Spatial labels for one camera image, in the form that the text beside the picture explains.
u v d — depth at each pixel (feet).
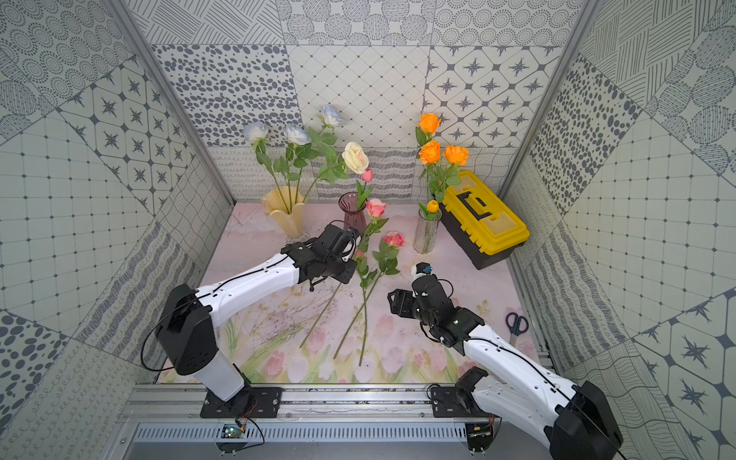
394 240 3.42
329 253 2.12
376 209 2.87
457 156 2.79
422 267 2.39
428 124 2.76
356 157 2.50
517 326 2.89
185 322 1.53
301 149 2.90
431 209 2.59
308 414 2.40
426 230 3.21
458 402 2.14
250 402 2.25
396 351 2.75
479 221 3.04
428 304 1.98
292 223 3.13
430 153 2.65
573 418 1.30
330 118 2.75
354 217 3.06
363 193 3.02
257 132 2.97
